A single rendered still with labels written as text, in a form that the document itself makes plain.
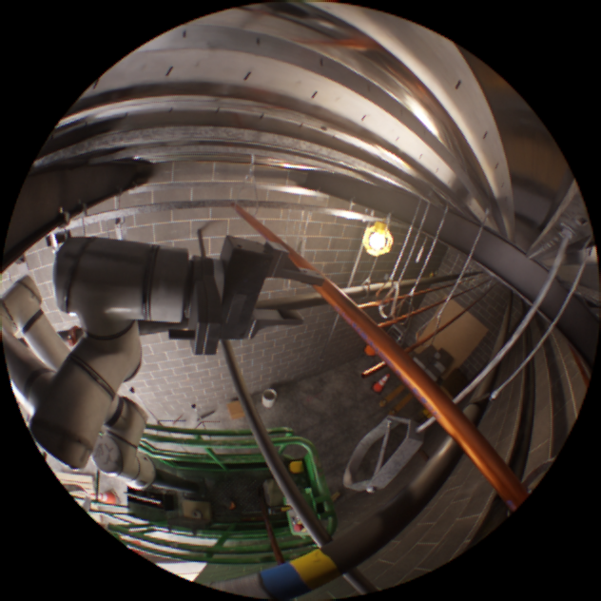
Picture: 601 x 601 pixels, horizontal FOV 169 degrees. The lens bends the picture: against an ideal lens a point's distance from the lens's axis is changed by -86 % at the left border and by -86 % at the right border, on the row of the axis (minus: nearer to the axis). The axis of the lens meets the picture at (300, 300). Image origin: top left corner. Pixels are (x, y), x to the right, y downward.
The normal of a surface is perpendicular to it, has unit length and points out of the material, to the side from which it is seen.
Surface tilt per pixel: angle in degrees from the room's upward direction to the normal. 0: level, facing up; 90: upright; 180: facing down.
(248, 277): 90
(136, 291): 74
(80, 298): 90
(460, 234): 90
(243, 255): 90
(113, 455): 9
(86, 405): 61
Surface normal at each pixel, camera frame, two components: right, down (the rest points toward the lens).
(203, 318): 0.55, -0.54
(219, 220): 0.47, 0.57
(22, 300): 0.97, -0.20
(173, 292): 0.58, 0.22
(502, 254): -0.86, 0.14
